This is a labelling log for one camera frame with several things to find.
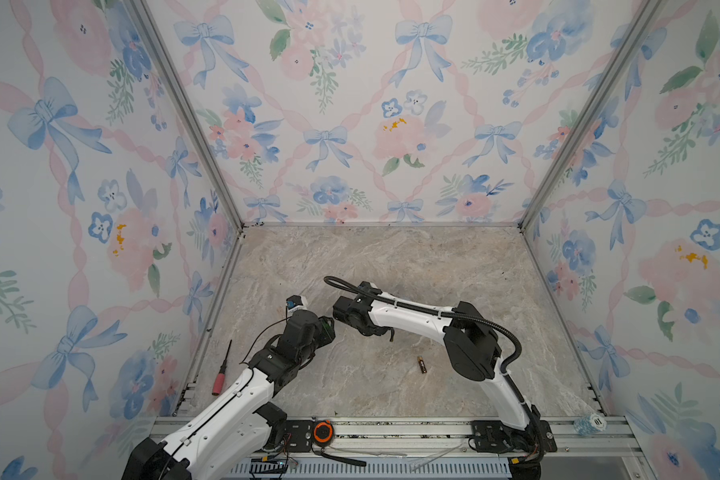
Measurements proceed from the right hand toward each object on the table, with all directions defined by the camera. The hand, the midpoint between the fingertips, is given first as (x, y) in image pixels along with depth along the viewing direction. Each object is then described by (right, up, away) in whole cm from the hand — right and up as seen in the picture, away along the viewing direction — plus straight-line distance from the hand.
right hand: (400, 309), depth 89 cm
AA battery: (+6, -16, -3) cm, 17 cm away
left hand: (-20, -2, -6) cm, 21 cm away
